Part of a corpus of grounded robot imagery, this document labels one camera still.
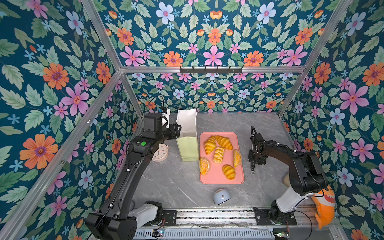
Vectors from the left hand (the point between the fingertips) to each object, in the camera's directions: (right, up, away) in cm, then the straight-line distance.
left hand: (179, 122), depth 70 cm
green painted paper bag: (+3, -11, +9) cm, 15 cm away
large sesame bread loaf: (+32, -21, +19) cm, 43 cm away
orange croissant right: (+26, -12, +28) cm, 40 cm away
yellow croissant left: (+16, -14, +26) cm, 34 cm away
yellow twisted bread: (+21, -20, +23) cm, 37 cm away
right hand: (+43, -23, +25) cm, 55 cm away
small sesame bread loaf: (+12, -25, +16) cm, 32 cm away
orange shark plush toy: (+71, -39, +2) cm, 81 cm away
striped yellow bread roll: (+26, -28, +16) cm, 42 cm away
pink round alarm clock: (-16, -19, +26) cm, 36 cm away
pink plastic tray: (+19, -31, +19) cm, 41 cm away
